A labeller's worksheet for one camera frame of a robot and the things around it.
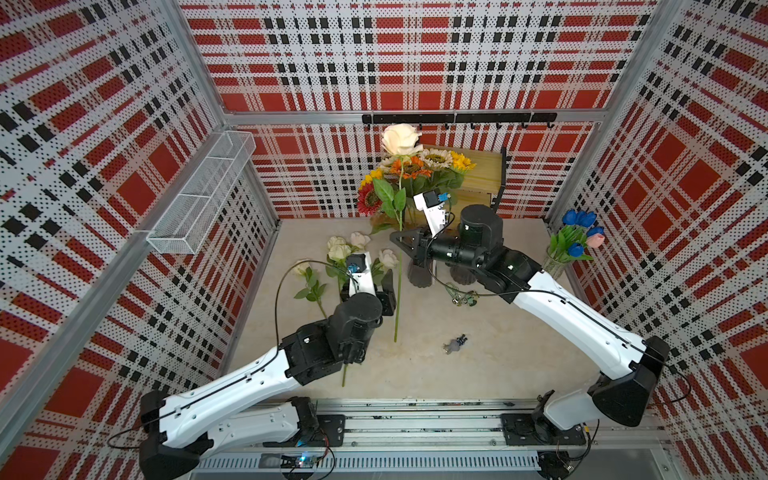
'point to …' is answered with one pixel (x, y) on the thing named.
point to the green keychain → (459, 297)
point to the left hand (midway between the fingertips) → (383, 272)
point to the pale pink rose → (359, 238)
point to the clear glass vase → (555, 269)
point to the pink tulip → (596, 240)
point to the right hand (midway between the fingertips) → (397, 237)
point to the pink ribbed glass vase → (418, 275)
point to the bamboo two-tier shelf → (480, 181)
